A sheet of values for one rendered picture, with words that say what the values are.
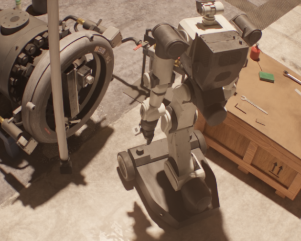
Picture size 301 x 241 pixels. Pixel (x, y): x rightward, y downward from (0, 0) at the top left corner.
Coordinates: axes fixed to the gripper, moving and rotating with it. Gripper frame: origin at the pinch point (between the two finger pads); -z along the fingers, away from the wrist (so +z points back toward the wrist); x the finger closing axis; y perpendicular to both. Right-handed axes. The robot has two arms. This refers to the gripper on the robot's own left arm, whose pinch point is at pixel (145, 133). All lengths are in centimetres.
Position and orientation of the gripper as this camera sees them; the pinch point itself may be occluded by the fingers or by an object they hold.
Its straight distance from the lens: 244.3
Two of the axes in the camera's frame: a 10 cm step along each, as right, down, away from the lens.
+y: -9.2, 2.6, -3.0
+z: 1.4, -4.9, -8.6
